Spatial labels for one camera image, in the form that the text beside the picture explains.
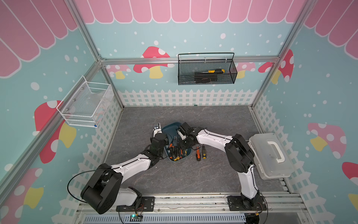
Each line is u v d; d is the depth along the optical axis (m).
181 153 0.90
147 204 0.74
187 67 0.94
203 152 0.92
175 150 0.91
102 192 0.42
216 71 0.92
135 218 0.73
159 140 0.65
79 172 0.41
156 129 0.75
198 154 0.91
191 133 0.71
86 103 0.81
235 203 0.74
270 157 0.78
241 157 0.52
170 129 0.94
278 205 0.74
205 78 0.87
